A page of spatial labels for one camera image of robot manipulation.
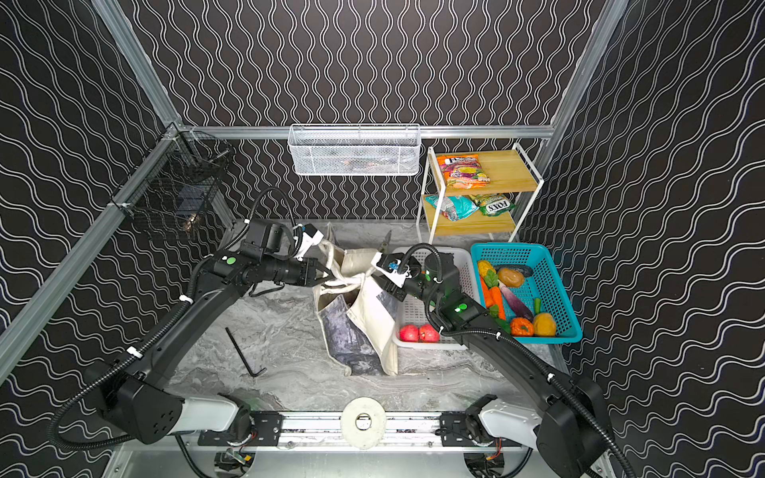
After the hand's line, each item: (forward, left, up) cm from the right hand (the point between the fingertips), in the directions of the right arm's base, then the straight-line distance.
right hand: (380, 260), depth 74 cm
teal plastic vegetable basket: (+9, -52, -23) cm, 58 cm away
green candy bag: (+32, -37, -10) cm, 50 cm away
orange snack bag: (+26, -23, +8) cm, 35 cm away
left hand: (-4, +10, 0) cm, 11 cm away
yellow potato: (-5, -47, -24) cm, 53 cm away
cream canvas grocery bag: (-14, +4, -2) cm, 15 cm away
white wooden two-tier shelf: (+21, -26, +4) cm, 34 cm away
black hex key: (-19, +35, -27) cm, 48 cm away
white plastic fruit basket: (+1, -10, -27) cm, 29 cm away
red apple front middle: (-8, -13, -23) cm, 28 cm away
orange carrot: (+7, -33, -26) cm, 43 cm away
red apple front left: (-8, -8, -23) cm, 26 cm away
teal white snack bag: (+31, -23, -10) cm, 40 cm away
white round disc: (-34, +6, -28) cm, 44 cm away
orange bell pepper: (-7, -39, -21) cm, 45 cm away
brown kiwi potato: (+12, -41, -24) cm, 49 cm away
